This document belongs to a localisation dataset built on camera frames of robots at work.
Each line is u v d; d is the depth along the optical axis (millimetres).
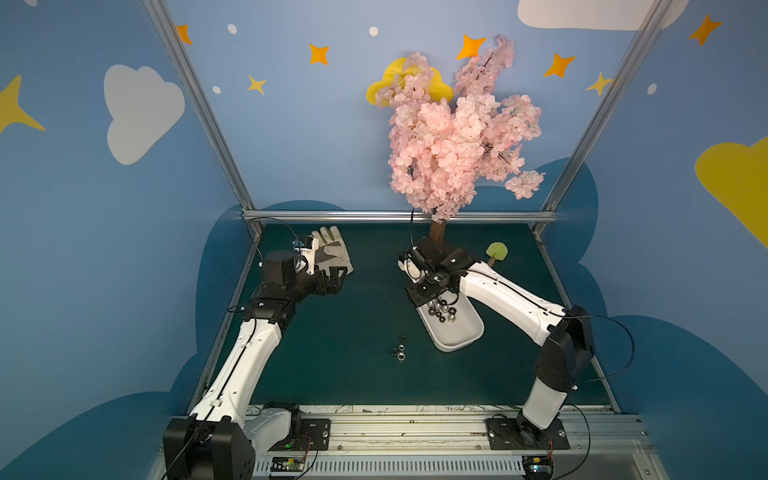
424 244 651
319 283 691
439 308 982
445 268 587
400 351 883
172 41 721
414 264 686
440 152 683
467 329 936
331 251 1122
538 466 726
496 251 1151
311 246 699
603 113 867
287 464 718
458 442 743
